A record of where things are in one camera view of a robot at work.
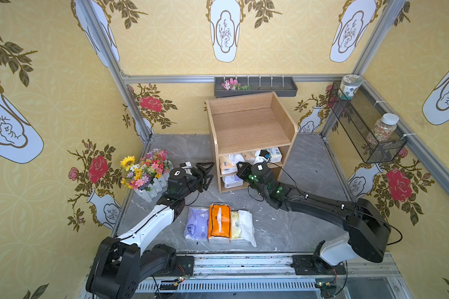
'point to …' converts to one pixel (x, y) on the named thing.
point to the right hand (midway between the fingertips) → (240, 159)
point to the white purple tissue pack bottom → (230, 181)
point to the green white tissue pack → (275, 154)
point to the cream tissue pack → (249, 156)
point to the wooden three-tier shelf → (249, 129)
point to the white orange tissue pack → (228, 163)
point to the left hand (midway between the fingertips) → (209, 166)
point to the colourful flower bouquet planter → (149, 175)
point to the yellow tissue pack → (242, 227)
